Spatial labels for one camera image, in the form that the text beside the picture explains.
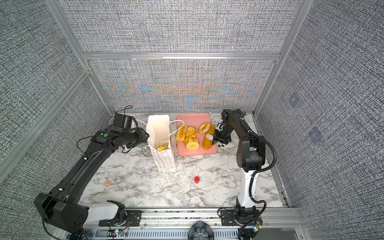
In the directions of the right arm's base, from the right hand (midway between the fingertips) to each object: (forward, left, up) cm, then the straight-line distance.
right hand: (216, 143), depth 92 cm
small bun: (+17, +7, -4) cm, 18 cm away
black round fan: (-44, +11, -7) cm, 45 cm away
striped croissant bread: (+12, +23, -4) cm, 26 cm away
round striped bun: (+10, +16, -1) cm, 19 cm away
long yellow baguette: (-12, +28, +15) cm, 34 cm away
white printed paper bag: (+3, +34, +10) cm, 36 cm away
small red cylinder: (-20, +12, -6) cm, 24 cm away
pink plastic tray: (+24, +13, -4) cm, 28 cm away
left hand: (-6, +38, +16) cm, 41 cm away
